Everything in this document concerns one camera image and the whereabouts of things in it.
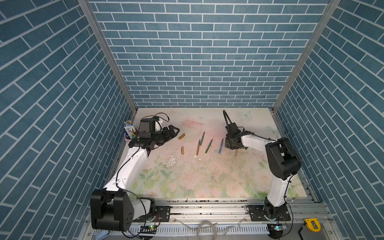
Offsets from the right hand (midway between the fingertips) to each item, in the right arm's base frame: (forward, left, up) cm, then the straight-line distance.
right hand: (230, 144), depth 100 cm
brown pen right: (-6, -3, 0) cm, 7 cm away
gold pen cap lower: (-8, +32, +1) cm, 33 cm away
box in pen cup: (-5, +62, +20) cm, 65 cm away
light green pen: (-3, +14, 0) cm, 15 cm away
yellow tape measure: (-43, -36, +2) cm, 56 cm away
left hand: (-8, +32, +21) cm, 39 cm away
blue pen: (-2, +6, 0) cm, 7 cm away
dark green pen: (+2, +20, 0) cm, 20 cm away
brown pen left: (-4, +22, 0) cm, 22 cm away
